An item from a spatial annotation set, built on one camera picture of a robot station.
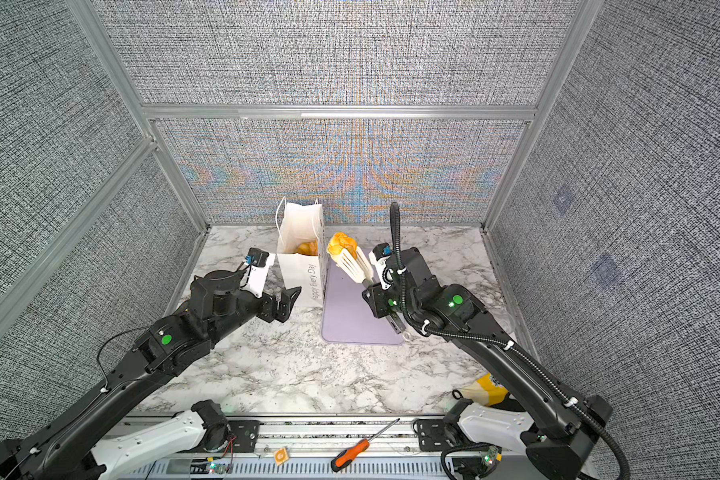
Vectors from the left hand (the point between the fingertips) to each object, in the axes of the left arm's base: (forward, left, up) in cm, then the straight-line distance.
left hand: (284, 281), depth 67 cm
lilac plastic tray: (+6, -14, -27) cm, 31 cm away
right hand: (-1, -19, -3) cm, 20 cm away
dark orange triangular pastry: (+24, -2, -16) cm, 29 cm away
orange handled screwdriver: (-31, -12, -28) cm, 43 cm away
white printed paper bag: (+25, 0, -6) cm, 26 cm away
